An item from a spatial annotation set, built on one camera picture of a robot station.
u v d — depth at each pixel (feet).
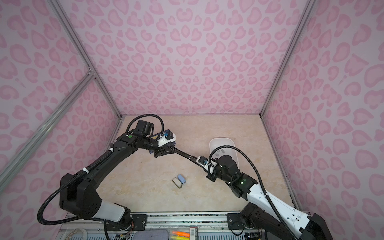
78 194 1.36
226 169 1.87
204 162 2.07
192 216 2.51
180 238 2.25
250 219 2.03
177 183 2.75
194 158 2.65
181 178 2.82
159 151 2.26
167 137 2.18
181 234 2.27
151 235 2.22
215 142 3.28
